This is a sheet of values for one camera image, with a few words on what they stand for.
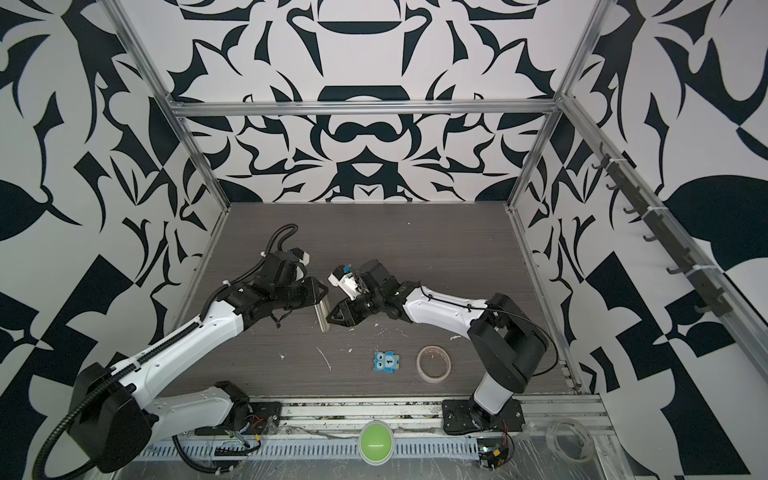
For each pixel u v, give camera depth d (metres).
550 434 0.72
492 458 0.71
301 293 0.71
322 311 0.77
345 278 0.75
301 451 0.65
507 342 0.45
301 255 0.76
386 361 0.81
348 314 0.71
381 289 0.66
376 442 0.70
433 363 0.83
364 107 0.93
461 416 0.74
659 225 0.55
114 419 0.39
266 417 0.73
